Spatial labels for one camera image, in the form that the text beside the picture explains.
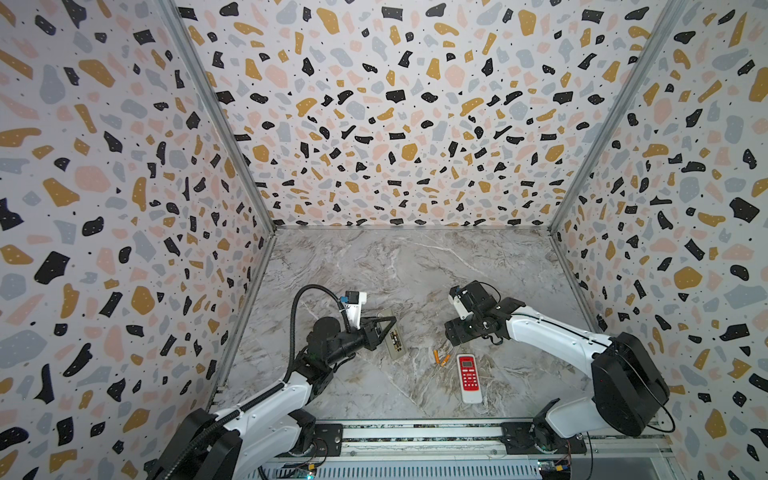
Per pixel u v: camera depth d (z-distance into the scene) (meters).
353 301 0.72
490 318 0.64
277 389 0.53
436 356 0.88
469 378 0.83
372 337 0.70
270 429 0.57
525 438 0.73
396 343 0.77
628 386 0.43
